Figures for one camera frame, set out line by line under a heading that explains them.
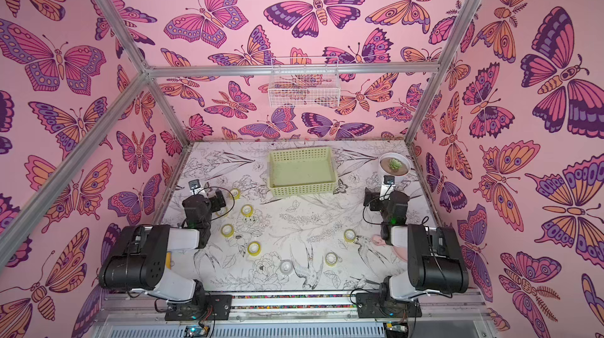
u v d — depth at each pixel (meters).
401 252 0.84
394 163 0.97
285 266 0.82
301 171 1.09
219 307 0.74
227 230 0.90
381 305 0.68
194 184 0.80
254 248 0.86
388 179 0.80
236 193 1.00
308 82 0.95
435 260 0.44
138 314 0.73
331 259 0.83
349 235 0.89
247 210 0.96
